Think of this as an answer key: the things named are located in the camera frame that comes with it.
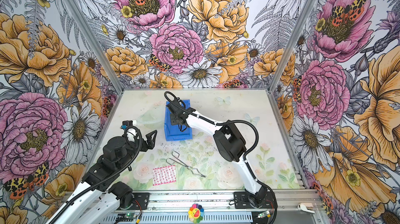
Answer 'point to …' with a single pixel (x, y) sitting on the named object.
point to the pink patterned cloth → (164, 175)
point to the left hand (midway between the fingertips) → (148, 135)
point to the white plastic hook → (302, 208)
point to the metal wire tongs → (173, 160)
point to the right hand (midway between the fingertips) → (177, 121)
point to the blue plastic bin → (173, 132)
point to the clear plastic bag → (153, 120)
